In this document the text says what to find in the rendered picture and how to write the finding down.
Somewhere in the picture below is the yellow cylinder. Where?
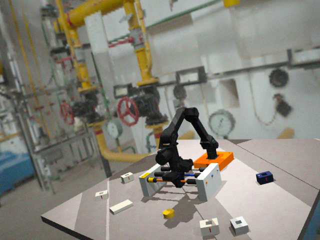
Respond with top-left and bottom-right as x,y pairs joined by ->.
163,208 -> 174,219

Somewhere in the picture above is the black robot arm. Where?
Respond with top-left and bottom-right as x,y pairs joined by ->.
155,107 -> 219,173

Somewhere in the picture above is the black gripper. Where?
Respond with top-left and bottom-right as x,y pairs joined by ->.
162,156 -> 185,188

